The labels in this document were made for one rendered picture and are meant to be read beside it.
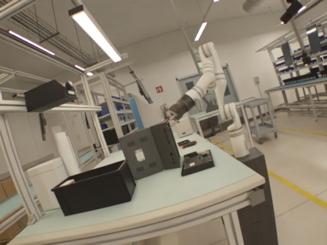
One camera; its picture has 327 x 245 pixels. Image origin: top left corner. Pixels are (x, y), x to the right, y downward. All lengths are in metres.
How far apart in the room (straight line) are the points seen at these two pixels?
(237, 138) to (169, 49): 6.76
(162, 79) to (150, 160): 6.74
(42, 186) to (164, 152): 0.60
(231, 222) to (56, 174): 0.72
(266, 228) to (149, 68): 6.90
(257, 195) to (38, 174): 0.88
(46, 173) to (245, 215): 1.14
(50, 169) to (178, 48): 7.26
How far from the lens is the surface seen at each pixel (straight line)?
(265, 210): 1.50
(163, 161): 1.08
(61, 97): 1.03
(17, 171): 1.01
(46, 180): 1.07
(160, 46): 7.99
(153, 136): 1.07
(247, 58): 8.48
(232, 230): 0.74
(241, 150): 1.40
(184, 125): 1.97
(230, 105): 1.37
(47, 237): 0.80
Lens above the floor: 1.26
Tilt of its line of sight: 5 degrees down
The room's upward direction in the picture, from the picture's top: 18 degrees counter-clockwise
